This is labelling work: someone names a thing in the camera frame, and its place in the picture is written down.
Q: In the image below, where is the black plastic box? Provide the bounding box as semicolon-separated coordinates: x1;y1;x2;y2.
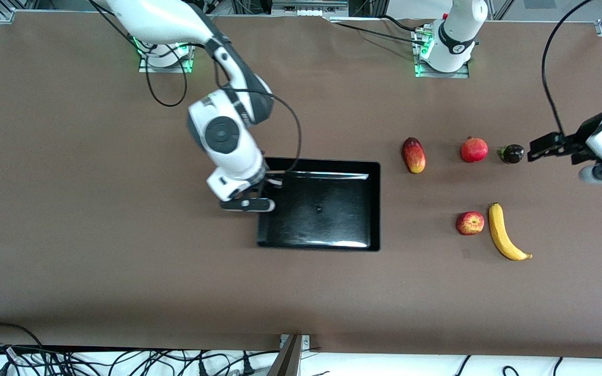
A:
257;157;381;253

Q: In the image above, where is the yellow banana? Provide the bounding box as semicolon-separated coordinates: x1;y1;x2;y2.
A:
488;203;533;261

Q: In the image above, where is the red yellow apple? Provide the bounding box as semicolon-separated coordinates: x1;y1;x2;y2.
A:
456;211;485;236

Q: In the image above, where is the dark purple mangosteen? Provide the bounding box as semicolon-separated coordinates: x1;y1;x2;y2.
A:
497;144;525;165

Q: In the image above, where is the red pomegranate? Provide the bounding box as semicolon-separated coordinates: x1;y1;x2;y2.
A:
460;136;489;163

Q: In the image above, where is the red yellow mango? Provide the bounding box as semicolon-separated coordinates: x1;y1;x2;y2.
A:
402;137;427;174

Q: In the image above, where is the brown table cover sheet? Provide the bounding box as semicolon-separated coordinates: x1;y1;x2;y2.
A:
0;11;602;358

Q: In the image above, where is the grey slanted beam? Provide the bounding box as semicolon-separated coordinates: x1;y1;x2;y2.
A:
266;334;304;376

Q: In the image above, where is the silver metal device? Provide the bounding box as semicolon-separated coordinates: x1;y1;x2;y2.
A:
271;0;350;19

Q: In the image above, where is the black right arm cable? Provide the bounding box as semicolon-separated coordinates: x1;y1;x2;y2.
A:
144;31;303;174

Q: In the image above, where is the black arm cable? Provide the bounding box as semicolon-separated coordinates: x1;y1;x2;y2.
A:
541;0;594;137
144;31;303;174

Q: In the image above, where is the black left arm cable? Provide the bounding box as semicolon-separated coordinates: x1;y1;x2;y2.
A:
541;0;594;137

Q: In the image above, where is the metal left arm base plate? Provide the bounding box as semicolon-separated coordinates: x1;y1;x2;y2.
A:
414;62;470;79

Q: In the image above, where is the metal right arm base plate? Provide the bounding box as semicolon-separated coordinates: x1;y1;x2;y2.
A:
138;51;193;74

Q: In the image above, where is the small metal bracket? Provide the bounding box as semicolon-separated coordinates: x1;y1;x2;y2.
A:
279;334;311;350

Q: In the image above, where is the black base cable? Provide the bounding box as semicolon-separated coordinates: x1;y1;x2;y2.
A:
379;15;427;34
330;21;430;49

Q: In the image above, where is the tangled black cables bundle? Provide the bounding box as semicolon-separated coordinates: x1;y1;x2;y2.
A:
0;342;281;376

